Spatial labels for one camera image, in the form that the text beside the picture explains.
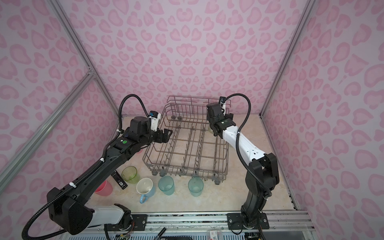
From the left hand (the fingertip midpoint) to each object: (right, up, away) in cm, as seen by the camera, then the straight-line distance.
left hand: (166, 127), depth 77 cm
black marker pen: (-1, -50, -7) cm, 50 cm away
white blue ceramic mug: (-13, -33, +6) cm, 36 cm away
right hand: (+29, +9, +9) cm, 32 cm away
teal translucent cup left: (-1, -32, +7) cm, 33 cm away
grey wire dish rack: (+13, -15, +21) cm, 29 cm away
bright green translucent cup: (-23, -28, +12) cm, 38 cm away
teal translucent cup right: (+15, -32, +6) cm, 36 cm away
